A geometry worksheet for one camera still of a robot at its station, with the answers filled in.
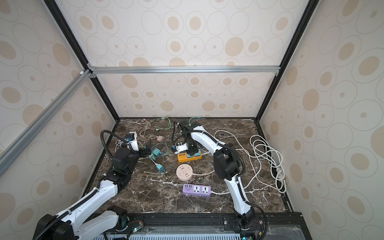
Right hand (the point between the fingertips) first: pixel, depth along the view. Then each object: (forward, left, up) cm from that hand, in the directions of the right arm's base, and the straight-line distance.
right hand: (192, 148), depth 94 cm
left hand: (-4, +24, +18) cm, 30 cm away
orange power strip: (-4, +6, -4) cm, 9 cm away
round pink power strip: (-14, +5, -4) cm, 15 cm away
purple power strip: (-25, -5, -4) cm, 25 cm away
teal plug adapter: (-4, -4, -1) cm, 5 cm away
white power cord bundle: (-9, -47, -8) cm, 49 cm away
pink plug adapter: (+11, +23, -4) cm, 26 cm away
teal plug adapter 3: (-11, +19, -3) cm, 22 cm away
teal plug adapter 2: (0, +23, -3) cm, 24 cm away
